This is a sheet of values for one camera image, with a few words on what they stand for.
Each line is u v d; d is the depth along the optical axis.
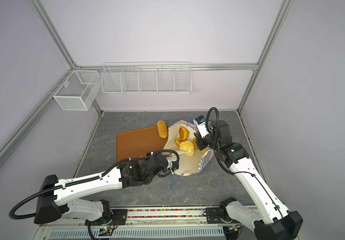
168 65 0.94
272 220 0.37
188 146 0.79
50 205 0.39
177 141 0.98
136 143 1.05
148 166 0.53
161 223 0.74
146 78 0.99
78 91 1.04
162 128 1.06
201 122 0.61
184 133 0.95
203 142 0.64
